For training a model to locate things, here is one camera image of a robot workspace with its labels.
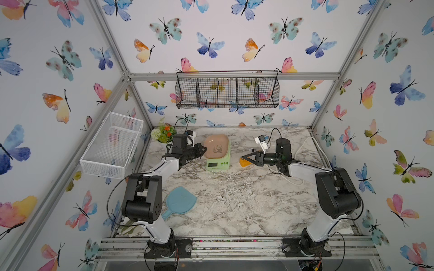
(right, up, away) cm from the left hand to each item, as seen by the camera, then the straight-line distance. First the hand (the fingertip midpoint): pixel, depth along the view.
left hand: (208, 146), depth 92 cm
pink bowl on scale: (+5, 0, 0) cm, 5 cm away
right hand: (+20, -5, -7) cm, 21 cm away
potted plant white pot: (-24, +7, +2) cm, 25 cm away
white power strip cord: (+52, -6, +13) cm, 54 cm away
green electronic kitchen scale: (+7, -9, -3) cm, 12 cm away
